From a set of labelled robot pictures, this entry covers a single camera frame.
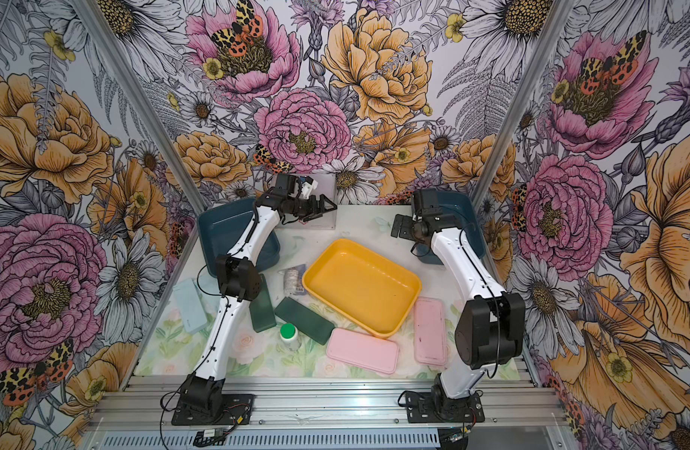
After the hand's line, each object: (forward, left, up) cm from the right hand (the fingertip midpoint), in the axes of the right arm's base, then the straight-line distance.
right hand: (408, 235), depth 88 cm
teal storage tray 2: (+25, -27, -14) cm, 39 cm away
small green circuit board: (-47, +55, -21) cm, 76 cm away
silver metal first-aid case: (+30, +27, -5) cm, 40 cm away
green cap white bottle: (-26, +36, -10) cm, 45 cm away
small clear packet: (-5, +38, -16) cm, 41 cm away
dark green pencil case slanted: (-18, +32, -19) cm, 42 cm away
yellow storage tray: (-7, +14, -18) cm, 24 cm away
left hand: (+16, +26, -6) cm, 31 cm away
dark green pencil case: (-15, +47, -16) cm, 52 cm away
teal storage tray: (+23, +71, -19) cm, 77 cm away
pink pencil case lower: (-28, +15, -18) cm, 37 cm away
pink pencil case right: (-23, -5, -19) cm, 31 cm away
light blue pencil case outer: (-12, +71, -18) cm, 75 cm away
